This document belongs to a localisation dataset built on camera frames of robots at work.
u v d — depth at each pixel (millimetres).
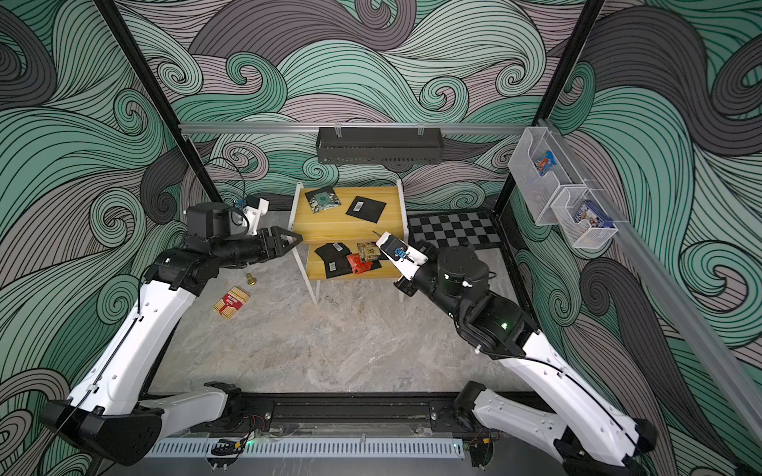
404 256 456
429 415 738
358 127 936
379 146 952
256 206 621
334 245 895
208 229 497
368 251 876
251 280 978
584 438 380
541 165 837
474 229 1102
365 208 760
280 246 600
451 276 401
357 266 836
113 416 373
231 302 923
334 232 724
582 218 673
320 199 780
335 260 856
